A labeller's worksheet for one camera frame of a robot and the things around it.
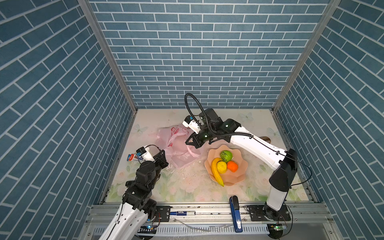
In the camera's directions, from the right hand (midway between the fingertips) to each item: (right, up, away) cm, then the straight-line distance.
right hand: (187, 142), depth 72 cm
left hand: (-9, -5, +3) cm, 11 cm away
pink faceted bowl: (+22, -22, +10) cm, 33 cm away
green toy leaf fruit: (+21, -10, +14) cm, 27 cm away
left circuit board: (-19, -43, 0) cm, 47 cm away
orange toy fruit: (+25, -15, +12) cm, 31 cm away
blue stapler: (+23, -30, +1) cm, 38 cm away
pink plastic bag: (-10, 0, +16) cm, 19 cm away
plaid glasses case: (+52, -1, +29) cm, 60 cm away
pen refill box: (-37, -12, +19) cm, 44 cm away
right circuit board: (+44, -41, -2) cm, 60 cm away
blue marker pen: (-2, -35, +1) cm, 35 cm away
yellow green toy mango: (+15, -18, +9) cm, 25 cm away
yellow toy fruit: (+18, -16, +12) cm, 27 cm away
